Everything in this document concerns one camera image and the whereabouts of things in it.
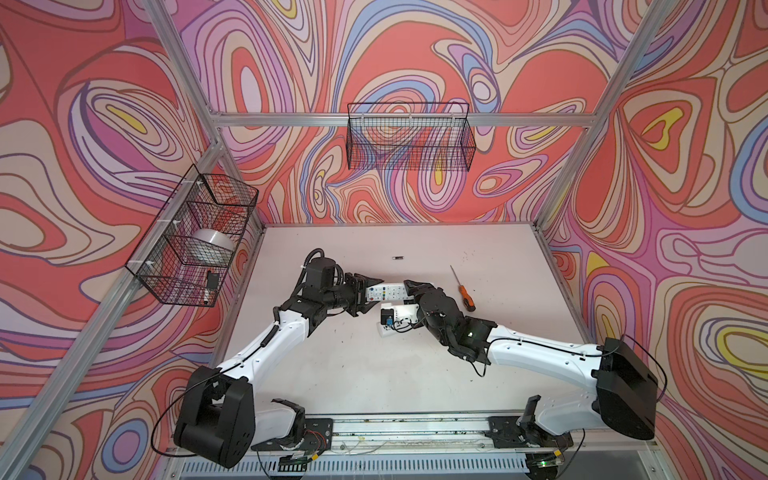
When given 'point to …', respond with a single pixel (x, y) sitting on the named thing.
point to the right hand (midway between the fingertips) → (412, 289)
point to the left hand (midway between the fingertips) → (386, 285)
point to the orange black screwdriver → (466, 299)
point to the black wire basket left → (187, 251)
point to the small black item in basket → (213, 281)
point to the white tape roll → (211, 241)
